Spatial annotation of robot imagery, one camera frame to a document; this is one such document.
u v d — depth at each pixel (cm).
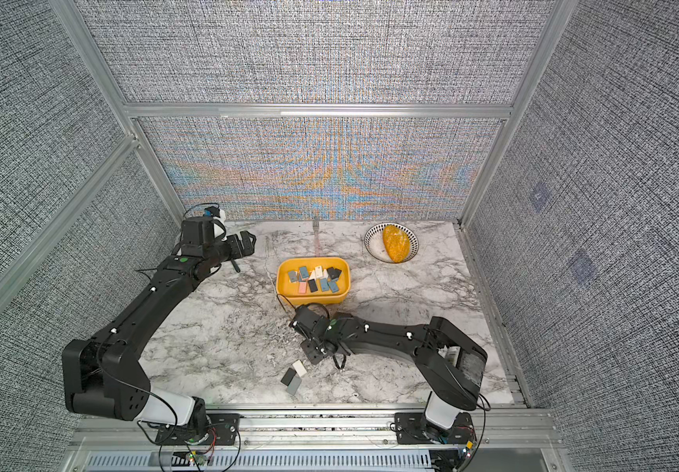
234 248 75
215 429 73
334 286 100
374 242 112
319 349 60
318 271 103
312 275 103
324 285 100
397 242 104
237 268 105
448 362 47
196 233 63
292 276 101
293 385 81
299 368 83
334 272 102
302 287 99
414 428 73
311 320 65
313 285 100
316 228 117
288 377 82
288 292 99
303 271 103
